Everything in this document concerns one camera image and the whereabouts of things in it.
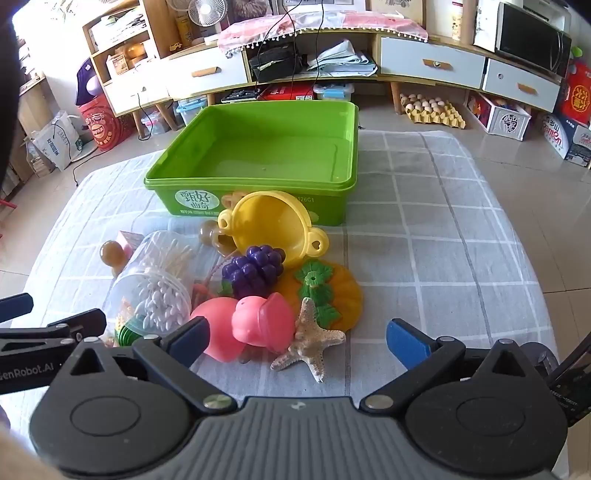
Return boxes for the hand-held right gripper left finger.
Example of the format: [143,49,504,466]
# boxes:
[55,316,236,414]

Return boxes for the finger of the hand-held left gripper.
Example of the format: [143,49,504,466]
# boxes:
[0,294,35,325]
[0,308,108,357]

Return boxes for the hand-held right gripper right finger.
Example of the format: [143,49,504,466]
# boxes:
[361,318,534,413]

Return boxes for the green ridged toy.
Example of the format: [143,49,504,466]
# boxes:
[115,315,153,347]

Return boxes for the clear cotton swab jar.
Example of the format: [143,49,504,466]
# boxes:
[107,230,197,344]

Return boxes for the pink rubber pig toy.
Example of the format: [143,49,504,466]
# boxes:
[189,292,296,364]

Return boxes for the orange toy pumpkin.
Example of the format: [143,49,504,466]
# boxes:
[276,259,364,330]

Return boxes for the purple toy grapes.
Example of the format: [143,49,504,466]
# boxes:
[222,246,286,301]

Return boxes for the beige starfish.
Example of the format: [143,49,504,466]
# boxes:
[270,298,347,384]

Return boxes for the green plastic box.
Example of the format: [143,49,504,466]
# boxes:
[144,102,360,227]

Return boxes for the brown rubber octopus toy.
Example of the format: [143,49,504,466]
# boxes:
[99,240,134,278]
[198,220,241,257]

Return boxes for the pink plastic toy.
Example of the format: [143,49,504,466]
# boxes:
[115,231,145,258]

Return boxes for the grey checked tablecloth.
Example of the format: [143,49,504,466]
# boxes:
[0,130,561,402]

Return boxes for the yellow toy colander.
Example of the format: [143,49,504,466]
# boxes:
[217,191,329,268]

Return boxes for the white plastic bag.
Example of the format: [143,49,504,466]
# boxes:
[29,111,82,172]

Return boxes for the red round gift bucket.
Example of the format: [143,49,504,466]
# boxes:
[78,99,134,151]

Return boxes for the clear storage box blue lid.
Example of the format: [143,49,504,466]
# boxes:
[177,96,209,126]
[314,84,355,103]

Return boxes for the egg tray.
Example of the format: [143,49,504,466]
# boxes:
[399,92,467,128]

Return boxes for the purple plush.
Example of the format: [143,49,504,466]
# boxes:
[74,60,105,108]

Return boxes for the white plastic crate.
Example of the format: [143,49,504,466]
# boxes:
[478,92,533,142]

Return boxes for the black keyboard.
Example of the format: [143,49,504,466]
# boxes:
[221,88,262,103]

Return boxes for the printed cardboard box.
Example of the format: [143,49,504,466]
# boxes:
[541,113,591,168]

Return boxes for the flat red box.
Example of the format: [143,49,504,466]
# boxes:
[259,83,315,103]

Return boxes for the white wooden TV cabinet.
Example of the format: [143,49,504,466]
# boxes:
[83,0,568,132]

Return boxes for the black bag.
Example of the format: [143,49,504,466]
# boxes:
[249,44,304,82]

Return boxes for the tall red gift box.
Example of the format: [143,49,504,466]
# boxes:
[554,60,591,128]

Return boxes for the pink lace cloth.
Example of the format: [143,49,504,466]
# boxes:
[217,11,430,52]

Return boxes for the white desk fan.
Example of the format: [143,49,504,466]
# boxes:
[187,0,227,45]

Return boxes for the white carton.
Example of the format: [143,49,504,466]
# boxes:
[473,0,505,52]

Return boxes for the microwave oven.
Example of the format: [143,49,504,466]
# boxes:
[495,2,573,79]

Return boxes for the framed cartoon picture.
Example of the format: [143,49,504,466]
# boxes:
[369,0,424,25]

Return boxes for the cat poster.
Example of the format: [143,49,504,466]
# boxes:
[228,0,271,25]

